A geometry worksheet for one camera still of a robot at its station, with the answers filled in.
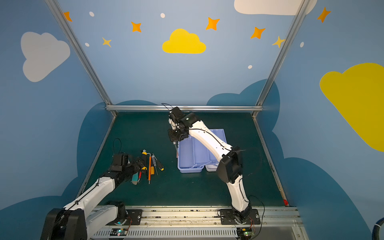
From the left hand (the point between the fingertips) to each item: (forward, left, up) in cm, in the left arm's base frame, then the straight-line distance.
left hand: (142, 164), depth 89 cm
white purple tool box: (+2, -31, +5) cm, 31 cm away
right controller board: (-33, -56, -4) cm, 65 cm away
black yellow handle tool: (+5, 0, -2) cm, 5 cm away
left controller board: (-33, +5, -5) cm, 34 cm away
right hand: (+10, -19, +15) cm, 26 cm away
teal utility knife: (-8, +3, -2) cm, 8 cm away
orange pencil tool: (-1, -4, -3) cm, 5 cm away
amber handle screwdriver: (0, -5, -3) cm, 6 cm away
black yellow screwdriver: (+2, -9, -3) cm, 10 cm away
